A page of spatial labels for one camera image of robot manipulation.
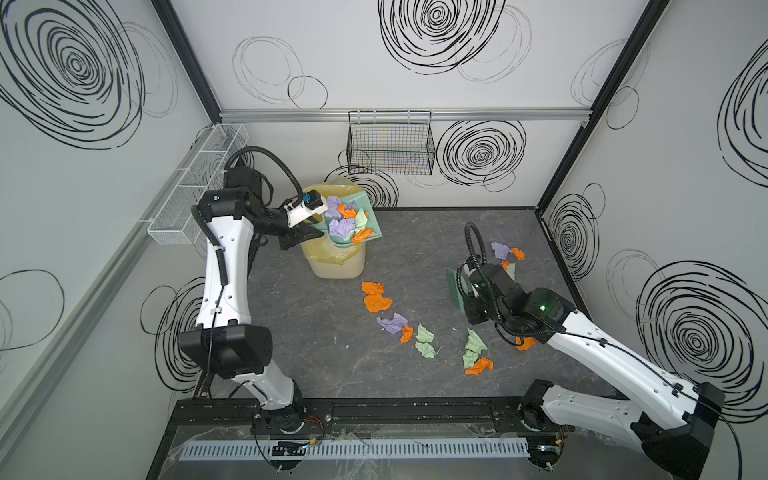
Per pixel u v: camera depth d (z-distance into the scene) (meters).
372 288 0.96
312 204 0.59
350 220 0.70
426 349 0.84
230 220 0.48
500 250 1.07
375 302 0.94
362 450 0.77
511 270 1.02
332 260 0.87
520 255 1.05
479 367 0.81
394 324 0.89
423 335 0.87
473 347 0.84
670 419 0.39
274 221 0.60
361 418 0.75
